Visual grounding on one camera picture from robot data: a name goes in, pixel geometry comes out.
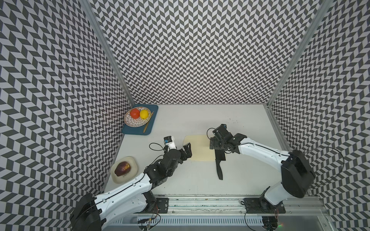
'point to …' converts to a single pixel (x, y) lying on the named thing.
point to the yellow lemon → (144, 114)
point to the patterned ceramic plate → (132, 122)
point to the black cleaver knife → (219, 156)
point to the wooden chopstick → (148, 122)
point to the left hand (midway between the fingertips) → (183, 147)
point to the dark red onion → (122, 168)
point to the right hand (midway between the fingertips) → (218, 145)
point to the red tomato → (134, 113)
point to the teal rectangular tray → (139, 130)
